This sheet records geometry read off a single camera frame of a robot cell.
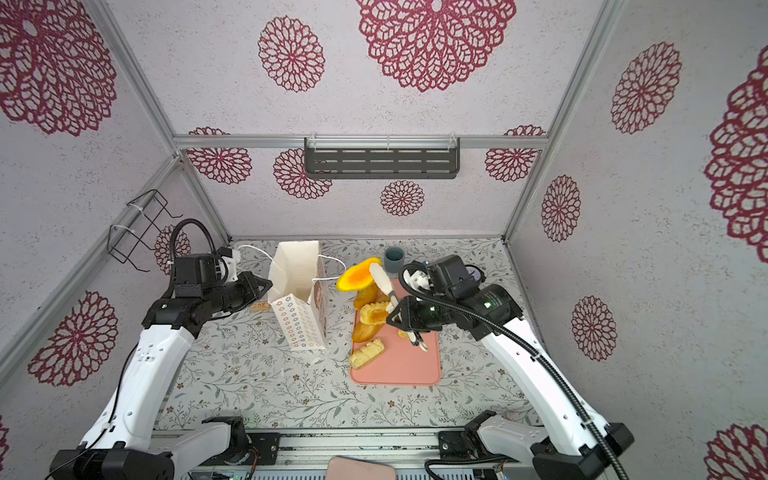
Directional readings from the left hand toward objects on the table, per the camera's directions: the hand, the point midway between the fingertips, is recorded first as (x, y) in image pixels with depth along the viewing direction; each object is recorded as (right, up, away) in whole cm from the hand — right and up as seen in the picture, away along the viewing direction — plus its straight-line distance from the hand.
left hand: (272, 288), depth 76 cm
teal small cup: (+32, +9, +33) cm, 47 cm away
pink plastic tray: (+34, -22, +9) cm, 41 cm away
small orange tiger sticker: (-1, -4, -6) cm, 7 cm away
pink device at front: (+18, -44, -3) cm, 47 cm away
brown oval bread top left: (+24, -4, +23) cm, 33 cm away
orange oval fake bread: (+22, +3, -6) cm, 23 cm away
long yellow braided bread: (+26, -8, +12) cm, 30 cm away
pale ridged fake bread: (+25, -19, +10) cm, 32 cm away
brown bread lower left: (+23, -14, +15) cm, 31 cm away
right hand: (+29, -4, -11) cm, 31 cm away
